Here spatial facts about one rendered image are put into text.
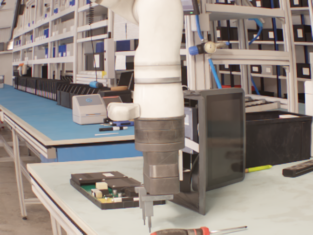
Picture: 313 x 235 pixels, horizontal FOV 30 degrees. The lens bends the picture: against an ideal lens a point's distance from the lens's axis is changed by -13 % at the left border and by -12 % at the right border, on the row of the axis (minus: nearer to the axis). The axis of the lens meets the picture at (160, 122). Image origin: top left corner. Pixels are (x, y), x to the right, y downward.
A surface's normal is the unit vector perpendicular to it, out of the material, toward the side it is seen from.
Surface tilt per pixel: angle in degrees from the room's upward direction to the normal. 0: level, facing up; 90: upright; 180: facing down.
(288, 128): 90
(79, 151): 90
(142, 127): 90
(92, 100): 29
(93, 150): 90
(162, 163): 101
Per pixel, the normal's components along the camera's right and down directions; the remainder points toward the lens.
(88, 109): 0.21, -0.70
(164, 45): 0.30, 0.25
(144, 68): -0.51, 0.11
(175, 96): 0.69, -0.05
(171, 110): 0.43, 0.09
